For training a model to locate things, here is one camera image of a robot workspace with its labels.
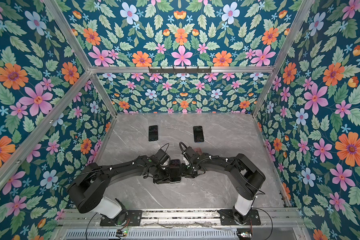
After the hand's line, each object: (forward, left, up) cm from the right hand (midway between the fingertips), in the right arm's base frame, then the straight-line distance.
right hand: (179, 174), depth 86 cm
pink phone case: (+16, -12, +1) cm, 20 cm away
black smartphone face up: (-2, +2, +8) cm, 8 cm away
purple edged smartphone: (+31, +21, 0) cm, 38 cm away
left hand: (-4, +2, +3) cm, 5 cm away
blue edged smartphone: (+31, -13, -1) cm, 34 cm away
